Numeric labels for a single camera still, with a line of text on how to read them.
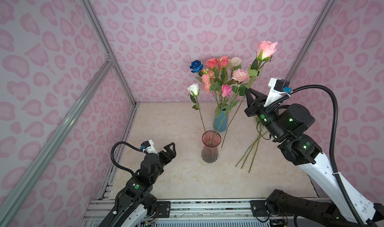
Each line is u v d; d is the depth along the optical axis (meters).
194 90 0.68
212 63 0.80
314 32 0.81
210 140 0.81
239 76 0.61
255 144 0.95
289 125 0.39
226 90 0.66
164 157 0.66
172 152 0.68
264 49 0.44
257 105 0.46
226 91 0.66
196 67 0.78
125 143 0.60
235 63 0.80
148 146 0.67
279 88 0.42
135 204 0.50
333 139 0.42
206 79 0.75
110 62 0.90
